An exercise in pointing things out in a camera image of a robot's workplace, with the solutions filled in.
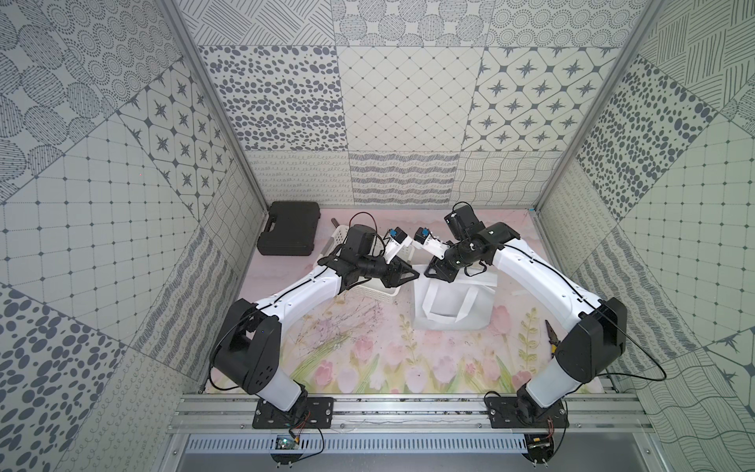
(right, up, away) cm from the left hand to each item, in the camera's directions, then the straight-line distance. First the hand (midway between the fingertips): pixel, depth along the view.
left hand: (415, 265), depth 79 cm
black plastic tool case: (-44, +10, +29) cm, 54 cm away
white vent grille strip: (-14, -43, -9) cm, 46 cm away
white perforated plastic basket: (-12, -7, +9) cm, 17 cm away
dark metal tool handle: (-29, +13, +37) cm, 49 cm away
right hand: (+5, -2, +2) cm, 6 cm away
